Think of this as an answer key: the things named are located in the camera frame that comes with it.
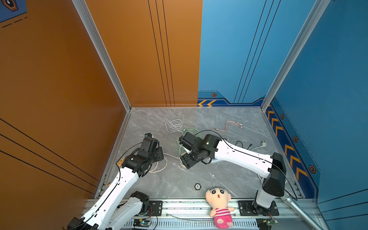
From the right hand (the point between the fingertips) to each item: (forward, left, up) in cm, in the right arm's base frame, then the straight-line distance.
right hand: (188, 159), depth 75 cm
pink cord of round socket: (+11, +15, -15) cm, 24 cm away
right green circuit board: (-26, -38, -17) cm, 49 cm away
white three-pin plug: (+18, -51, -14) cm, 56 cm away
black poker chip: (-9, -5, -16) cm, 19 cm away
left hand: (+6, +17, -1) cm, 18 cm away
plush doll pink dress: (-17, -15, -7) cm, 23 cm away
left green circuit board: (-26, +24, -17) cm, 39 cm away
